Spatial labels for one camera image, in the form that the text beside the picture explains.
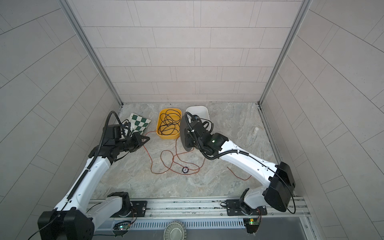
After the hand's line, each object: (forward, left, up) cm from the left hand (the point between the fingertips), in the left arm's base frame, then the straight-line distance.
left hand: (152, 136), depth 77 cm
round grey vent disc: (-38, -14, -17) cm, 44 cm away
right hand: (-1, -18, 0) cm, 18 cm away
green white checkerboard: (+18, +17, -14) cm, 28 cm away
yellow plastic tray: (+9, -8, -17) cm, 21 cm away
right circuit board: (-35, -49, -18) cm, 63 cm away
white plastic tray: (+29, -26, -15) cm, 41 cm away
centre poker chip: (-12, -17, -18) cm, 27 cm away
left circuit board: (-38, +10, -15) cm, 42 cm away
